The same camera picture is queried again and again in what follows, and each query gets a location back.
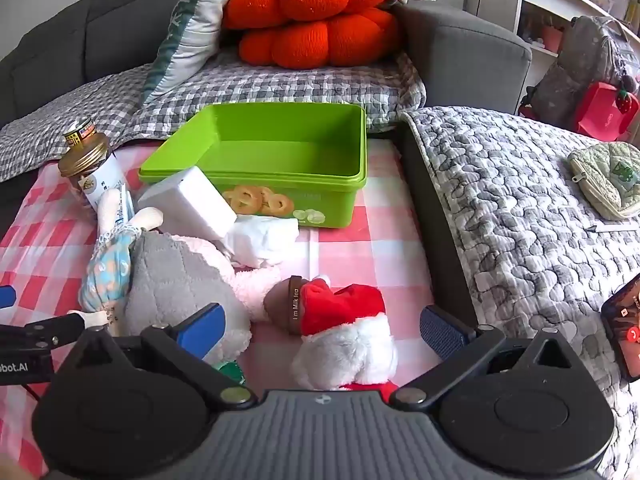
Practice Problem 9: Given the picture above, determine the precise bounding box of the pink fluffy plush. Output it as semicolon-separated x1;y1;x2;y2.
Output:
162;234;333;322

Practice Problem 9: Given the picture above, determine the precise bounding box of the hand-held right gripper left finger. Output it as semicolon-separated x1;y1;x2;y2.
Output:
52;302;258;408

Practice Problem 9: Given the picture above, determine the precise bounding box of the grey quilted plush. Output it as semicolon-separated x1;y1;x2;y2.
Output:
122;232;251;363

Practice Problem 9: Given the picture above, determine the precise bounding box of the grey backpack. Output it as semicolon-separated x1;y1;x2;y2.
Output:
530;15;638;121

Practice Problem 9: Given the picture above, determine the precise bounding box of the green plastic box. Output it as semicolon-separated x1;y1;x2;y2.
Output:
138;102;368;229

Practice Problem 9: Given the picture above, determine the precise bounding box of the white milk carton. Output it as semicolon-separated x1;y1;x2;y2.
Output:
137;166;238;241

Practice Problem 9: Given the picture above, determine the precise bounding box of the grey pillow with green trim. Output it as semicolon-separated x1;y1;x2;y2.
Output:
141;0;261;106

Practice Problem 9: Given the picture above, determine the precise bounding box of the green knitted toy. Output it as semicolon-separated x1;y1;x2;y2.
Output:
216;360;246;386

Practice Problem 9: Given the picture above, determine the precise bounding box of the brown soft pad with strap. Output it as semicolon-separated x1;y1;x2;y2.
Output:
263;276;307;335

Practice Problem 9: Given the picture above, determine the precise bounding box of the grey pebble-pattern quilt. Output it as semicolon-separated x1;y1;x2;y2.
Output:
400;106;640;480

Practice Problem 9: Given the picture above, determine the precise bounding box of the small tin can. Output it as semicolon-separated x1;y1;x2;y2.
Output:
63;117;98;148

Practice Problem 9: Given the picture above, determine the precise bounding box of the dark grey upholstered seat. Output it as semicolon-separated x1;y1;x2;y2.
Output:
397;127;481;328

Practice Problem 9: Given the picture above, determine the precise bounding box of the pink checked tablecloth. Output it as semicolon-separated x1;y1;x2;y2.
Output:
0;137;443;480

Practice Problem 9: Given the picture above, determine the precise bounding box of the gold-lidded glass jar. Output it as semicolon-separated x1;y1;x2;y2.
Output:
58;135;128;211

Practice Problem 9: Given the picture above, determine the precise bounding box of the dark grey sofa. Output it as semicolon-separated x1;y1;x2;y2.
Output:
0;0;533;126

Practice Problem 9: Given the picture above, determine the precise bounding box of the red bag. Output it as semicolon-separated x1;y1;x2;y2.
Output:
570;82;636;143

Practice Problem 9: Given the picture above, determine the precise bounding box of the green quilted pouch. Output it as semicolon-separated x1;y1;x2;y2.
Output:
567;141;640;221

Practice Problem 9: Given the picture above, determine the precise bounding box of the red and white santa plush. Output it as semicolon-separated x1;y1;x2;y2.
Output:
291;280;399;392

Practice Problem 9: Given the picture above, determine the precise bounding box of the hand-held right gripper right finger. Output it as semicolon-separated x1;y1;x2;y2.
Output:
390;305;588;408

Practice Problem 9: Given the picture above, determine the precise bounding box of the black smartphone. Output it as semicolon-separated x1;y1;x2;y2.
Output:
601;274;640;382

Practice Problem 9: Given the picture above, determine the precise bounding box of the rag doll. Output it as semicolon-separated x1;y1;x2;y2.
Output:
67;185;165;336

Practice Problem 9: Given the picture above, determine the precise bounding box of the grey plaid blanket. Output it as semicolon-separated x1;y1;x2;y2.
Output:
0;52;427;183

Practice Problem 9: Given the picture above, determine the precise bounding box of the white crumpled cloth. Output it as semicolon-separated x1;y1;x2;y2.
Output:
222;214;301;268

